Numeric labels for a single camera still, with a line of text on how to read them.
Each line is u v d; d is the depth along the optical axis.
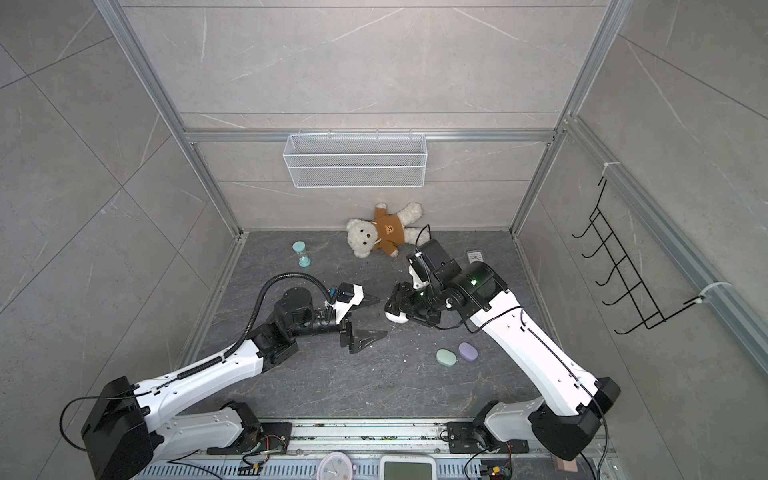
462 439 0.73
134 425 0.39
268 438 0.73
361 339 0.59
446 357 0.86
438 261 0.49
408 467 0.66
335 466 0.68
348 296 0.57
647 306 0.64
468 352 0.86
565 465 0.68
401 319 0.66
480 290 0.43
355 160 1.01
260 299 0.53
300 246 1.03
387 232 1.10
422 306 0.56
